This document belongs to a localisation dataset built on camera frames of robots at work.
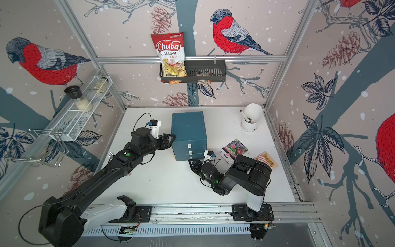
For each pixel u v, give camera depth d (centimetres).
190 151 83
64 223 37
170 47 81
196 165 77
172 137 76
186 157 89
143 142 60
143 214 73
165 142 69
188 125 82
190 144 78
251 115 103
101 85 84
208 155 83
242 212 72
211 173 66
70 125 71
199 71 107
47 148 66
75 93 68
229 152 95
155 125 70
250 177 48
